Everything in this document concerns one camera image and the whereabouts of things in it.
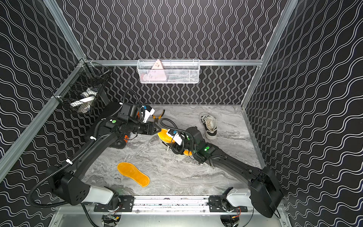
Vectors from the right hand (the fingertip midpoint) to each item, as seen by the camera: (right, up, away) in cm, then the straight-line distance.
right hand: (171, 137), depth 78 cm
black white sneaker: (+26, +7, +29) cm, 40 cm away
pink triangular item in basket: (-11, +38, +12) cm, 42 cm away
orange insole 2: (-3, +1, -2) cm, 4 cm away
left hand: (-7, +6, -4) cm, 10 cm away
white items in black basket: (-45, +18, -4) cm, 49 cm away
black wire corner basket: (-61, +29, +14) cm, 69 cm away
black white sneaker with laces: (+3, -3, -11) cm, 12 cm away
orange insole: (-25, -22, +8) cm, 34 cm away
